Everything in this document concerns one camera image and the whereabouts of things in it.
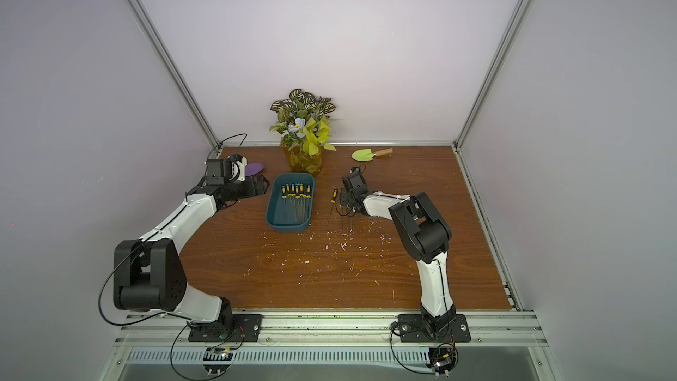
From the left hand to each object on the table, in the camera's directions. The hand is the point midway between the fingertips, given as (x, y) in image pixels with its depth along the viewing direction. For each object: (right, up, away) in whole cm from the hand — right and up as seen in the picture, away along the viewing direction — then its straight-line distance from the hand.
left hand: (260, 181), depth 91 cm
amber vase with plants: (+15, +19, +1) cm, 25 cm away
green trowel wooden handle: (+40, +11, +27) cm, 49 cm away
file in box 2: (+12, -7, +10) cm, 17 cm away
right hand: (+31, -3, +11) cm, 33 cm away
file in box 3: (+15, -5, +12) cm, 20 cm away
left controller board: (-6, -47, -19) cm, 51 cm away
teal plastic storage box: (+9, -9, +10) cm, 16 cm away
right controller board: (+57, -47, -21) cm, 77 cm away
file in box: (+6, -7, +10) cm, 14 cm away
